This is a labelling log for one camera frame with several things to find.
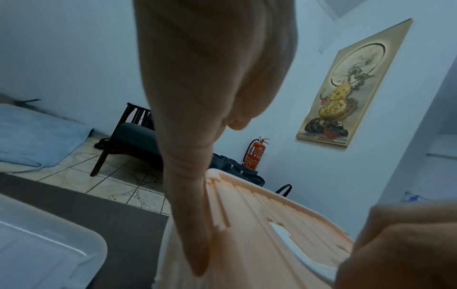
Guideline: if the pair of black shoes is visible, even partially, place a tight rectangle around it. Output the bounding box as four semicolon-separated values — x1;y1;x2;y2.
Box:
93;137;112;151

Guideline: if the gold framed wall picture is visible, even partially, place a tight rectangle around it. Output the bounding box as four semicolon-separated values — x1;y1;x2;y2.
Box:
295;18;415;148

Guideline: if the blue-grey floor mat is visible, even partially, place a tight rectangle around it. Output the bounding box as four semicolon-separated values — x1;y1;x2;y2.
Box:
0;102;95;170

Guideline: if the black chair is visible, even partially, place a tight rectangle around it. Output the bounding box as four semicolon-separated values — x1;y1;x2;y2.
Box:
89;102;165;178

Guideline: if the person's right hand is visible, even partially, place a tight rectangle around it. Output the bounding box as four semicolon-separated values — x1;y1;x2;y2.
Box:
335;199;457;289

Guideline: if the person's left hand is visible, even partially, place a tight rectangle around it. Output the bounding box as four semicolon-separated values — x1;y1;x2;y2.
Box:
132;0;299;278

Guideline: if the small clear plastic bin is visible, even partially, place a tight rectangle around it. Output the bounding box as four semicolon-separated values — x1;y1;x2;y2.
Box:
153;168;356;289

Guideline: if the red fire extinguisher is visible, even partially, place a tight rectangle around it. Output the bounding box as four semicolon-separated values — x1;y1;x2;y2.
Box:
242;137;271;171

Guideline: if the white wall conduit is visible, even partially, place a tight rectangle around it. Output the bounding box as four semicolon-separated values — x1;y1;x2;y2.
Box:
316;0;340;54

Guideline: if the large clear storage bin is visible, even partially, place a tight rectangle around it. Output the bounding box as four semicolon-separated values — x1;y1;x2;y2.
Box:
0;194;109;289

